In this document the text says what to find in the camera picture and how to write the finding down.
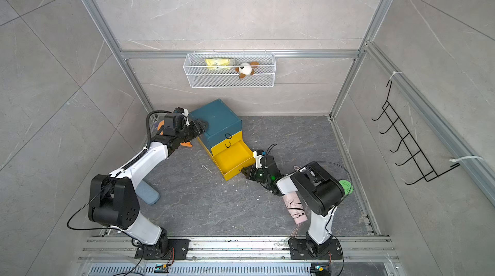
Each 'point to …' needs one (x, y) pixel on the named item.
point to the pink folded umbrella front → (294, 207)
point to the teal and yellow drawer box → (223, 138)
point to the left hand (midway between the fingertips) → (206, 123)
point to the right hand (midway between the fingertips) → (242, 170)
